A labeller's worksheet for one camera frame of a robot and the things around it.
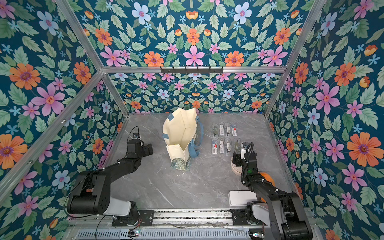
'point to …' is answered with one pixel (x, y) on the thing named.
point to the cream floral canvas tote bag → (182, 133)
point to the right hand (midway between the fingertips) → (245, 150)
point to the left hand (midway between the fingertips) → (144, 144)
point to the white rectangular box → (241, 198)
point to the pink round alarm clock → (237, 170)
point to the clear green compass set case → (215, 130)
